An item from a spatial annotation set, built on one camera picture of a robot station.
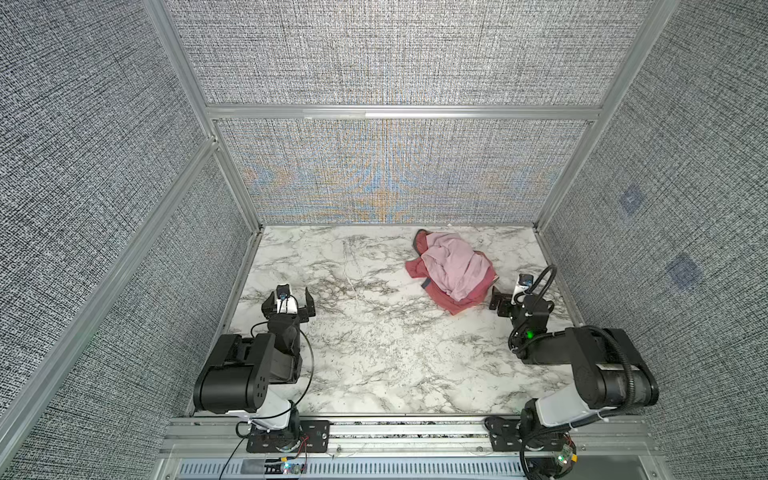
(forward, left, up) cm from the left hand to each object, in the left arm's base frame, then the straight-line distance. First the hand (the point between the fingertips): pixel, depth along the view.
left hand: (289, 291), depth 89 cm
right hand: (0, -68, -2) cm, 68 cm away
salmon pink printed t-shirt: (+13, -40, -8) cm, 43 cm away
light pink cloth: (+8, -51, -1) cm, 51 cm away
